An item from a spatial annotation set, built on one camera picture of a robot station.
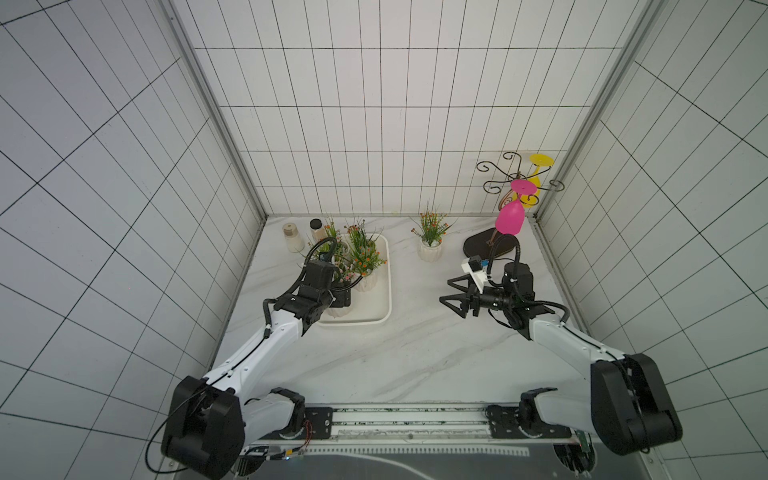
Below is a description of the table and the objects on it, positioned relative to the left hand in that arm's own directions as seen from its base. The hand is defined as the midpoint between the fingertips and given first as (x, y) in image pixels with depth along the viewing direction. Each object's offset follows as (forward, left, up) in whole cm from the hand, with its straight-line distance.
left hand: (332, 292), depth 85 cm
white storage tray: (+1, -11, -11) cm, 15 cm away
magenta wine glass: (+23, -55, +9) cm, 60 cm away
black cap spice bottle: (+26, +9, -1) cm, 28 cm away
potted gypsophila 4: (+27, -32, -1) cm, 42 cm away
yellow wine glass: (+36, -64, +21) cm, 76 cm away
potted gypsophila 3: (+8, -10, -5) cm, 14 cm away
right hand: (0, -33, +4) cm, 33 cm away
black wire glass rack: (+24, -53, -7) cm, 59 cm away
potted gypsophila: (+1, -3, +19) cm, 19 cm away
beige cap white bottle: (+23, +17, -4) cm, 29 cm away
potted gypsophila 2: (+19, -8, -4) cm, 21 cm away
